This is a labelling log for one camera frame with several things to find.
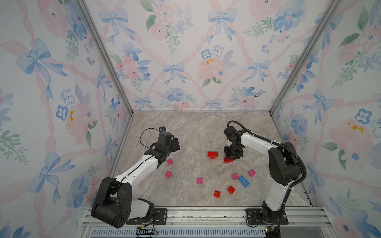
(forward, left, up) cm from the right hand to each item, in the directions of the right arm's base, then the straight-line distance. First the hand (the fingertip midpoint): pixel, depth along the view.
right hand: (230, 157), depth 93 cm
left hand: (+5, +35, +11) cm, 37 cm away
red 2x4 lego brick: (+1, +11, +1) cm, 11 cm away
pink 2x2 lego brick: (-3, +38, 0) cm, 38 cm away
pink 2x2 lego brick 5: (-10, -12, -1) cm, 15 cm away
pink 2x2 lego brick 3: (-15, +19, -1) cm, 24 cm away
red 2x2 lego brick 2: (-21, +10, -2) cm, 23 cm away
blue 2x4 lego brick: (-15, -6, -1) cm, 16 cm away
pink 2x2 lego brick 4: (-12, -1, -1) cm, 12 cm away
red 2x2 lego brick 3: (-19, +2, -1) cm, 19 cm away
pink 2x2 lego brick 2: (-12, +37, +1) cm, 39 cm away
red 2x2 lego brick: (-2, +2, -1) cm, 3 cm away
